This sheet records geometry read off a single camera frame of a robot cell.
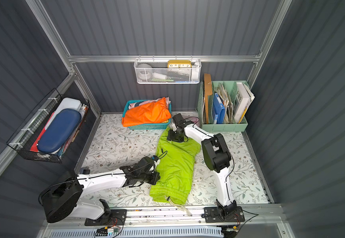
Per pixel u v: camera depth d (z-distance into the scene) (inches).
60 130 26.7
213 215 28.6
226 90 39.6
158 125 41.2
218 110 38.0
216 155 22.1
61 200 16.8
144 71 32.5
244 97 36.9
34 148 25.3
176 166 35.0
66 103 30.8
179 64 34.2
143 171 26.2
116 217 29.0
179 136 33.4
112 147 39.7
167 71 35.7
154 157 31.2
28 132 24.8
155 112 40.1
